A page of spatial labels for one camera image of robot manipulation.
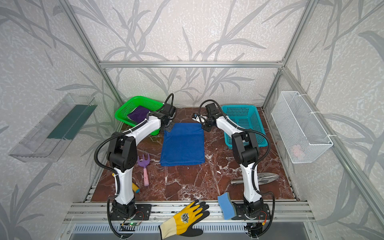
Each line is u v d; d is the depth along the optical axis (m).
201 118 0.89
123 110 1.11
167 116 0.77
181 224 0.69
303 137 0.62
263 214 0.71
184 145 0.99
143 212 0.72
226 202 0.73
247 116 1.12
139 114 1.12
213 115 0.77
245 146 0.57
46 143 0.64
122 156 0.53
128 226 0.72
